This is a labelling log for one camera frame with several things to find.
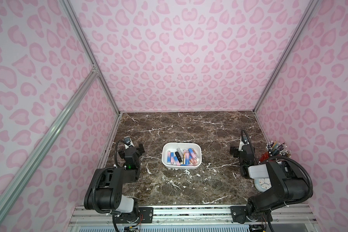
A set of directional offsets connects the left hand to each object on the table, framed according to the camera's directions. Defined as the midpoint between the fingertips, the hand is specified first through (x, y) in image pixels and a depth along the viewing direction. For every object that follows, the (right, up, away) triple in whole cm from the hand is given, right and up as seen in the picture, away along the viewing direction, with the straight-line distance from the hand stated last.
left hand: (132, 142), depth 91 cm
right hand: (+70, -1, +3) cm, 70 cm away
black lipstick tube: (+29, -9, +2) cm, 31 cm away
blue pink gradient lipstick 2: (+25, -10, +1) cm, 27 cm away
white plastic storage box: (+25, -3, +5) cm, 26 cm away
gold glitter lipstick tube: (+33, -10, 0) cm, 34 cm away
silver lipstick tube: (+31, -8, +3) cm, 32 cm away
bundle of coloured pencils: (+83, -2, -11) cm, 84 cm away
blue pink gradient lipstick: (+23, -9, +2) cm, 25 cm away
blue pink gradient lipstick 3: (+35, -10, -2) cm, 36 cm away
